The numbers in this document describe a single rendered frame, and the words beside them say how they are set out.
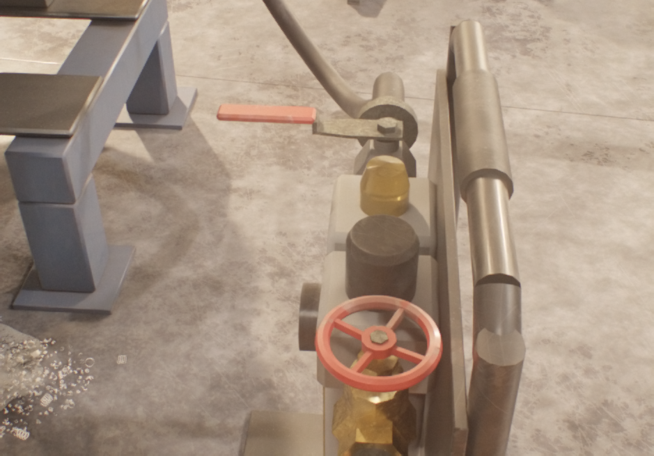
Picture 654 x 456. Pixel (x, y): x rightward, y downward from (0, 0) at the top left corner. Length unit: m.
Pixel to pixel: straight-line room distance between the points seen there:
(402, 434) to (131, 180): 1.04
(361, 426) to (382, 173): 0.20
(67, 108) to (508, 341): 0.87
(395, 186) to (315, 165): 0.88
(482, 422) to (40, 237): 0.87
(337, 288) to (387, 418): 0.11
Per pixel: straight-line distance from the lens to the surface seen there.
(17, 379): 1.21
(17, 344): 1.26
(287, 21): 1.30
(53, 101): 1.24
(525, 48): 1.93
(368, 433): 0.53
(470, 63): 0.64
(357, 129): 0.73
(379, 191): 0.64
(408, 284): 0.57
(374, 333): 0.50
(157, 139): 1.61
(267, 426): 1.10
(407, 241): 0.56
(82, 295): 1.29
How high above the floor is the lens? 0.87
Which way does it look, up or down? 38 degrees down
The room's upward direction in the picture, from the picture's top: straight up
